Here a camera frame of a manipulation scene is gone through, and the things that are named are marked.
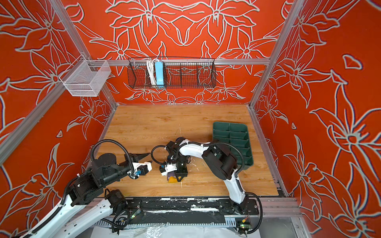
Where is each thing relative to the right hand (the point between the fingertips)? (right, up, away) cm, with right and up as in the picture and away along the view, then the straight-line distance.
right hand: (177, 178), depth 83 cm
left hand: (-12, +19, -18) cm, 28 cm away
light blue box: (-12, +62, +7) cm, 64 cm away
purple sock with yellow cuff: (-3, +1, -2) cm, 4 cm away
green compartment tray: (+39, +24, +15) cm, 48 cm away
